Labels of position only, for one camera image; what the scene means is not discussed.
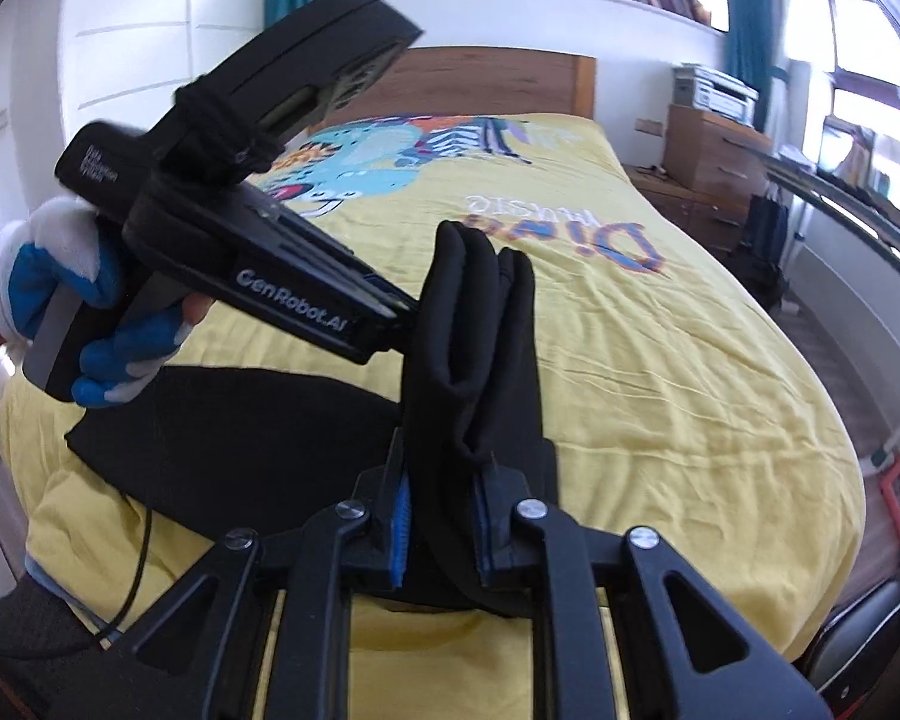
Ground black pants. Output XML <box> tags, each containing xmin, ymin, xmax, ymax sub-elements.
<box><xmin>66</xmin><ymin>221</ymin><xmax>557</xmax><ymax>617</ymax></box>

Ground left gloved hand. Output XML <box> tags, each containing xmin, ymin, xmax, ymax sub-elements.
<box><xmin>0</xmin><ymin>195</ymin><xmax>212</xmax><ymax>408</ymax></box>

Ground wooden headboard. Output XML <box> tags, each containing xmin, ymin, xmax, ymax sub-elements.
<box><xmin>322</xmin><ymin>46</ymin><xmax>596</xmax><ymax>127</ymax></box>

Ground black bag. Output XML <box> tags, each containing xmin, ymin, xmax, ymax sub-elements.
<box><xmin>738</xmin><ymin>195</ymin><xmax>790</xmax><ymax>304</ymax></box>

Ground long desk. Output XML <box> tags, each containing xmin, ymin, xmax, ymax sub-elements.
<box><xmin>746</xmin><ymin>146</ymin><xmax>900</xmax><ymax>274</ymax></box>

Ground wooden drawer cabinet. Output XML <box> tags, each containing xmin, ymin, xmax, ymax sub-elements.
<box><xmin>662</xmin><ymin>104</ymin><xmax>772</xmax><ymax>199</ymax></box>

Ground white printer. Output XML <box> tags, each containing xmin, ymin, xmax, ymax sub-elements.
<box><xmin>673</xmin><ymin>64</ymin><xmax>759</xmax><ymax>127</ymax></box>

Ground teal curtain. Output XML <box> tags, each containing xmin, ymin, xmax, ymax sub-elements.
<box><xmin>725</xmin><ymin>0</ymin><xmax>788</xmax><ymax>138</ymax></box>

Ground black cable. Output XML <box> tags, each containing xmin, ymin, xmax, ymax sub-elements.
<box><xmin>0</xmin><ymin>486</ymin><xmax>156</xmax><ymax>653</ymax></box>

